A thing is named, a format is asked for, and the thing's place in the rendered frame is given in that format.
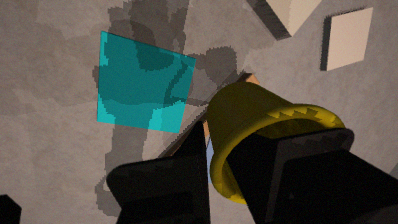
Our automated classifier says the beige flat square slab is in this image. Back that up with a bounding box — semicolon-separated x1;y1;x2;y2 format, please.
245;0;322;41

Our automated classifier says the orange flat bar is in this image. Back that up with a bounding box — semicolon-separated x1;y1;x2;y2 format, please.
161;73;260;158

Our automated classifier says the dark olive-yellow cup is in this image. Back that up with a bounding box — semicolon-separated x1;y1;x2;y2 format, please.
206;81;346;204

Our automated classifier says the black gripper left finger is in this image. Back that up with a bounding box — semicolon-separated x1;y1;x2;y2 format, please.
106;121;211;224

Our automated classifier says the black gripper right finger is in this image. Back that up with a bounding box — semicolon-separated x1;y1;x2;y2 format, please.
226;128;354;224

